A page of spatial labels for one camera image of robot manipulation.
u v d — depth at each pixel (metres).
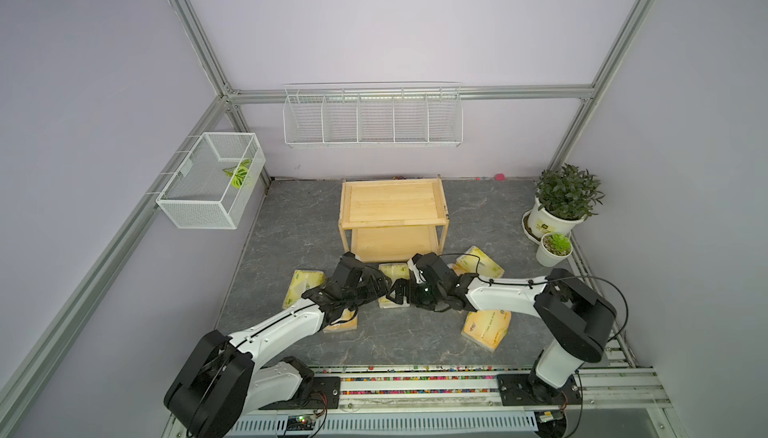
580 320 0.46
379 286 0.77
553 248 0.91
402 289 0.79
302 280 0.89
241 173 0.81
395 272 0.91
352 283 0.67
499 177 1.25
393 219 0.83
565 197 0.91
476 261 0.94
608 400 0.73
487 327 0.80
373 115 0.99
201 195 0.79
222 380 0.41
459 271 0.71
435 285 0.69
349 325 0.83
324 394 0.72
